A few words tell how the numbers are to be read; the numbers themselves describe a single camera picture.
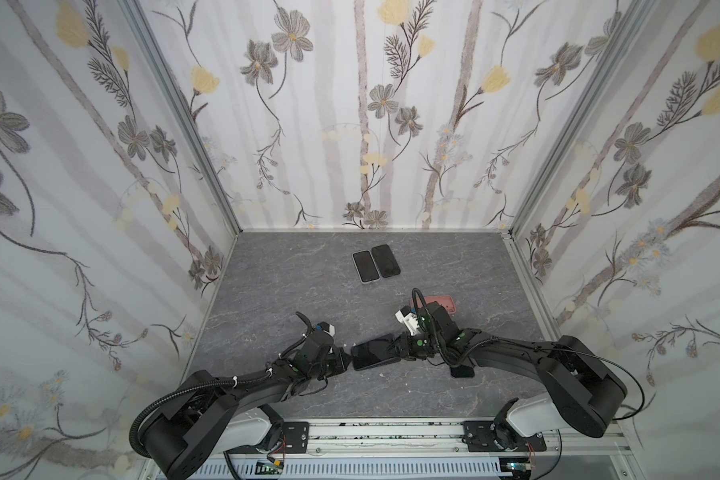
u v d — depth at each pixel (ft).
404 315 2.68
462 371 2.82
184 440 1.34
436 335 2.26
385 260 3.65
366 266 3.48
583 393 1.43
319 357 2.27
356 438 2.46
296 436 2.42
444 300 3.33
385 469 2.30
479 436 2.42
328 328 2.74
